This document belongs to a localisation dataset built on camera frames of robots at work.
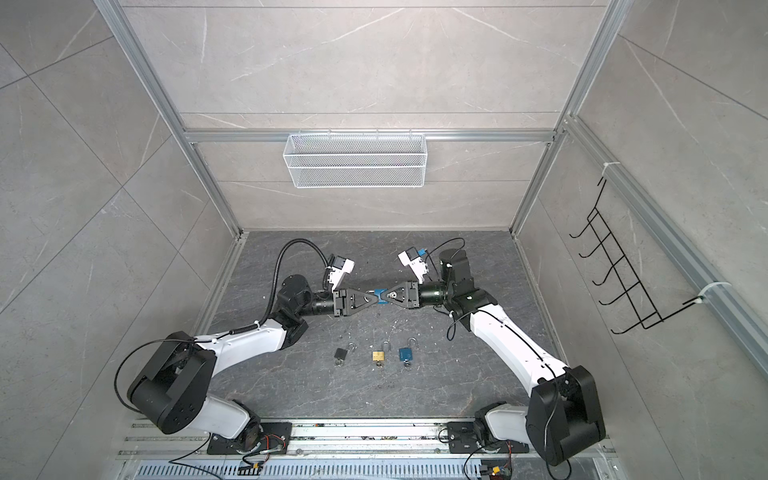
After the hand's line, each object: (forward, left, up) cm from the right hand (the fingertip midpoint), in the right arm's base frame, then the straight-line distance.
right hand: (385, 296), depth 72 cm
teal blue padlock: (-6, -5, -24) cm, 25 cm away
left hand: (-2, +2, +1) cm, 3 cm away
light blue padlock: (0, +2, +1) cm, 2 cm away
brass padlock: (-6, +3, -25) cm, 26 cm away
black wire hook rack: (-12, -53, +8) cm, 55 cm away
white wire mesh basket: (+51, +10, +6) cm, 52 cm away
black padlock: (-6, +14, -24) cm, 28 cm away
